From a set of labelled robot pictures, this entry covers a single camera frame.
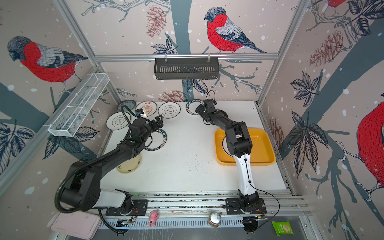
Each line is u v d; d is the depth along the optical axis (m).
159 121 0.80
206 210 0.74
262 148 0.92
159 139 1.01
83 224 0.67
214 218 0.68
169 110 1.18
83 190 0.42
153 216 0.69
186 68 1.06
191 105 1.19
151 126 0.76
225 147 0.92
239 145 0.60
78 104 0.78
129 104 1.22
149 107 1.19
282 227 0.67
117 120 1.10
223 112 0.99
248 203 0.64
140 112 0.74
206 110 0.85
